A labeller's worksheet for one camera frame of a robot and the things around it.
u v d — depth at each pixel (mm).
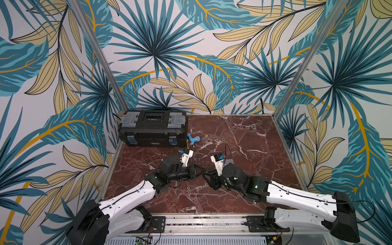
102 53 849
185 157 717
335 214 410
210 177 649
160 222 734
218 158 631
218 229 733
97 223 390
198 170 723
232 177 524
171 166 590
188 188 835
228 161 929
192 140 1006
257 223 741
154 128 883
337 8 689
